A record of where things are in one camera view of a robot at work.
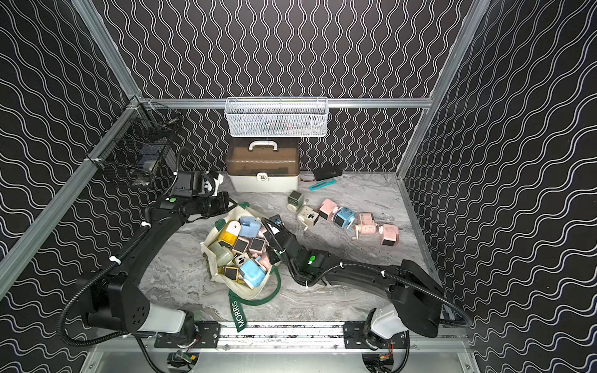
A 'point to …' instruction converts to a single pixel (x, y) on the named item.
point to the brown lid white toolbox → (260, 165)
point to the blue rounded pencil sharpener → (253, 273)
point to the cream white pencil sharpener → (307, 215)
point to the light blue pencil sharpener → (249, 227)
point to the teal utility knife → (322, 184)
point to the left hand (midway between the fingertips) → (234, 198)
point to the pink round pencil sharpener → (367, 224)
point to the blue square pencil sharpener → (344, 217)
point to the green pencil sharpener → (295, 200)
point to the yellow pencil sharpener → (230, 233)
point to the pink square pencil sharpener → (390, 235)
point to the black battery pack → (328, 172)
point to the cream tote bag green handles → (236, 259)
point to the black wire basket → (135, 150)
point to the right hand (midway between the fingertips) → (271, 237)
